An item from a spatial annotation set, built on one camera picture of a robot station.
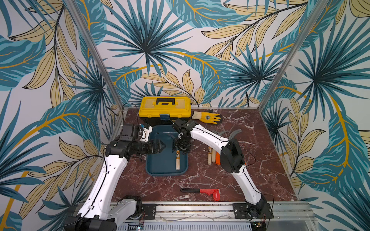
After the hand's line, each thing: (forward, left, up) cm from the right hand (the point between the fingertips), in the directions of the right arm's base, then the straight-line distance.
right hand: (175, 151), depth 89 cm
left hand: (-7, +8, +15) cm, 19 cm away
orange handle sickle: (+14, -40, -6) cm, 43 cm away
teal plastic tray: (-6, +7, -4) cm, 10 cm away
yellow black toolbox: (+24, +7, +12) cm, 28 cm away
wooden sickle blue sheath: (-4, -1, -4) cm, 5 cm away
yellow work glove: (+31, -24, -4) cm, 39 cm away
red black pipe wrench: (-23, -22, -5) cm, 32 cm away
